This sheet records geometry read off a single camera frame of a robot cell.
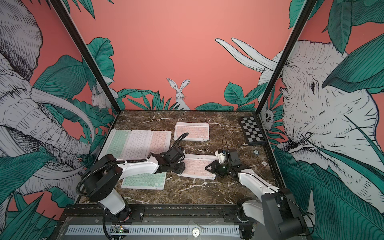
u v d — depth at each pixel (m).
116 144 1.01
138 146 0.99
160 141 1.01
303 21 0.73
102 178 0.45
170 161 0.70
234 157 0.70
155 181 0.85
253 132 1.04
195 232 0.70
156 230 0.70
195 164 0.88
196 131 1.05
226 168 0.73
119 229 0.70
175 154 0.70
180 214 0.76
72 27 0.76
